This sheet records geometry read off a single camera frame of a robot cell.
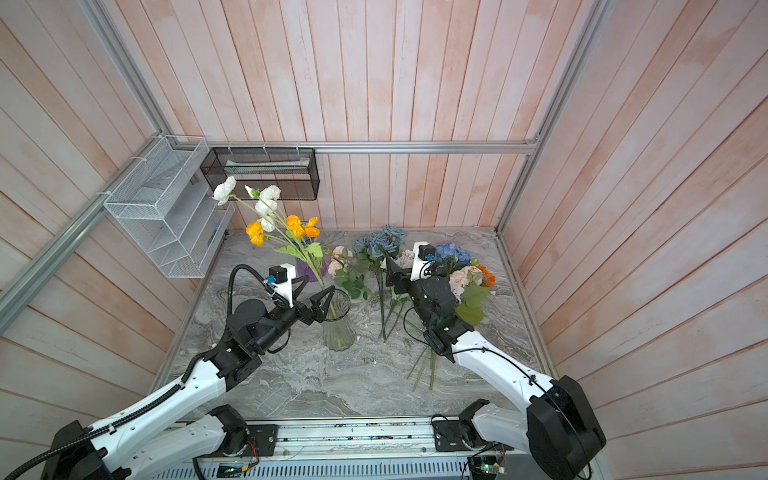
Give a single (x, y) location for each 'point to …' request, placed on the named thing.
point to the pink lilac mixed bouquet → (350, 273)
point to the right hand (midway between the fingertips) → (401, 255)
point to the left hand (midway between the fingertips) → (322, 288)
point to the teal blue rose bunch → (372, 251)
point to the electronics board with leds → (485, 466)
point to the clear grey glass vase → (339, 334)
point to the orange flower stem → (491, 278)
